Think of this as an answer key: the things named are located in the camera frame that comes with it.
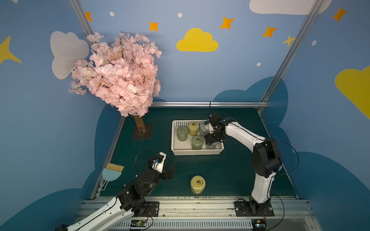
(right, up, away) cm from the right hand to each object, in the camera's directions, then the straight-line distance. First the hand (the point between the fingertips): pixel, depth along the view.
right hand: (213, 138), depth 94 cm
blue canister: (-1, -5, -2) cm, 6 cm away
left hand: (-28, -8, -19) cm, 35 cm away
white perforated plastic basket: (-20, -8, +6) cm, 22 cm away
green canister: (-21, +2, +4) cm, 22 cm away
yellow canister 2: (-12, -22, -19) cm, 32 cm away
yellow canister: (-13, +6, +7) cm, 16 cm away
